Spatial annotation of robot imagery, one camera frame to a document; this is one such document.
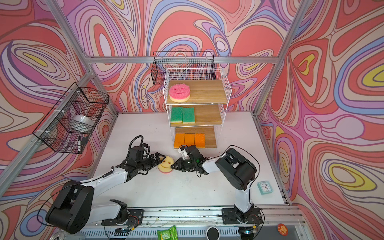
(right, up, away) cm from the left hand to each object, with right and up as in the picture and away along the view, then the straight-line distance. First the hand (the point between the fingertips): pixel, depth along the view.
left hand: (162, 157), depth 87 cm
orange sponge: (+9, +9, +12) cm, 17 cm away
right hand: (+6, -7, 0) cm, 10 cm away
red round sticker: (+61, -31, -17) cm, 70 cm away
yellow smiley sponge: (+2, -5, -2) cm, 6 cm away
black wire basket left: (-41, +19, -17) cm, 49 cm away
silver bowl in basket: (-37, +22, -14) cm, 45 cm away
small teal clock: (+58, -15, -7) cm, 60 cm away
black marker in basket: (-37, +9, -15) cm, 42 cm away
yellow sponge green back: (+16, +24, -5) cm, 29 cm away
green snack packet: (+8, -32, -18) cm, 38 cm away
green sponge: (+9, +25, -5) cm, 27 cm away
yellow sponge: (+23, +9, +12) cm, 27 cm away
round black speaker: (+27, -29, -22) cm, 45 cm away
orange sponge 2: (+16, +9, +11) cm, 22 cm away
